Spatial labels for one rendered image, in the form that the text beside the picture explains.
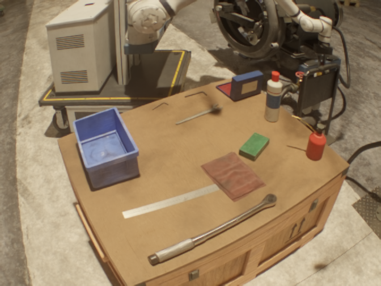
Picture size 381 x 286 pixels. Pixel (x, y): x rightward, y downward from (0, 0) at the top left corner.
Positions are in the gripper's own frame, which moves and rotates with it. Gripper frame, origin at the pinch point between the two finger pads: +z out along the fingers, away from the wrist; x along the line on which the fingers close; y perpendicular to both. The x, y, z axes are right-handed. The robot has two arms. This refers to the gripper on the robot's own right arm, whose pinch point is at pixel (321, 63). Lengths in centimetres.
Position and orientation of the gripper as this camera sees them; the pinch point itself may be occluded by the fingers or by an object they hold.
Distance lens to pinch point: 221.4
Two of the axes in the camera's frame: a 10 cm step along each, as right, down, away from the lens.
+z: 0.0, 7.7, 6.4
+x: -10.0, 0.3, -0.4
